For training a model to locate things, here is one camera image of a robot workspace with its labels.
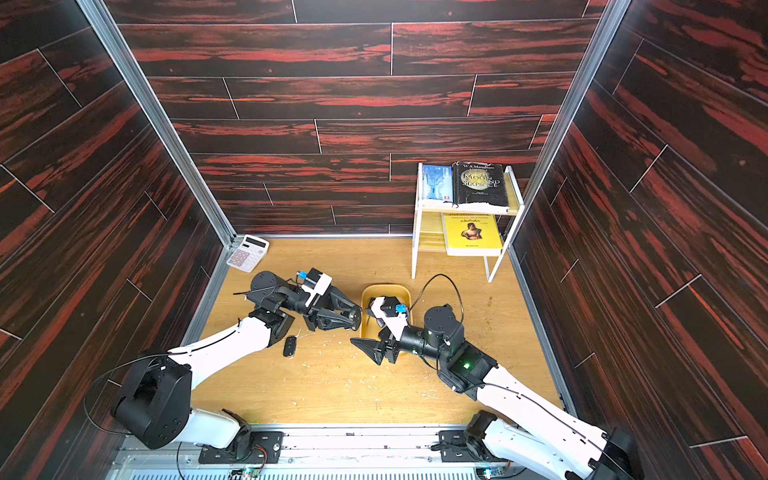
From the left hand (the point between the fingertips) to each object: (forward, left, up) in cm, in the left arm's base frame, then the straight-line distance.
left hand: (354, 322), depth 64 cm
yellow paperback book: (+38, -34, -10) cm, 52 cm away
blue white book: (+45, -21, +5) cm, 50 cm away
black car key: (+6, +22, -27) cm, 35 cm away
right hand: (+2, -2, -2) cm, 4 cm away
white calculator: (+43, +47, -26) cm, 69 cm away
